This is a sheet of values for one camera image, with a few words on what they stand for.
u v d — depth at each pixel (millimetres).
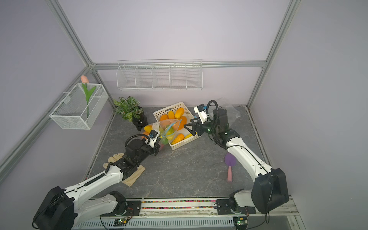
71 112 769
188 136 983
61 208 395
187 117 1104
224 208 739
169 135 875
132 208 733
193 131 681
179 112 1124
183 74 1048
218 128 608
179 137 963
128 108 845
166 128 806
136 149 596
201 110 667
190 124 677
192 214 725
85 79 800
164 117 1093
